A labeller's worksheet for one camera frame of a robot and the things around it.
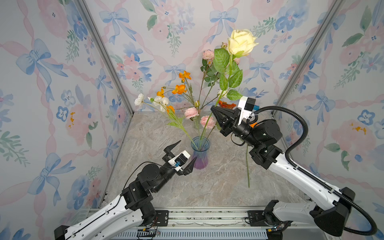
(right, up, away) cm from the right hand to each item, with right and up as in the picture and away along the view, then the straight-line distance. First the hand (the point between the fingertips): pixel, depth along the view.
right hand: (213, 107), depth 52 cm
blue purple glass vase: (-3, -16, +28) cm, 33 cm away
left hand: (-10, -15, +10) cm, 21 cm away
